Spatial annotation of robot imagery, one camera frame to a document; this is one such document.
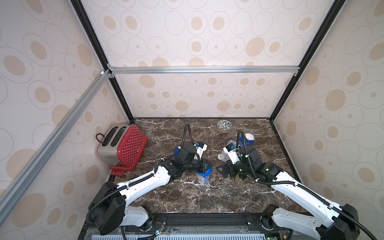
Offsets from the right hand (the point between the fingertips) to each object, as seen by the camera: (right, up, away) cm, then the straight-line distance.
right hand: (227, 163), depth 78 cm
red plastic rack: (-63, -6, +13) cm, 65 cm away
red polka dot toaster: (-57, +9, +6) cm, 58 cm away
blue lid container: (-13, -9, +3) cm, 16 cm away
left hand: (-6, 0, -4) cm, 7 cm away
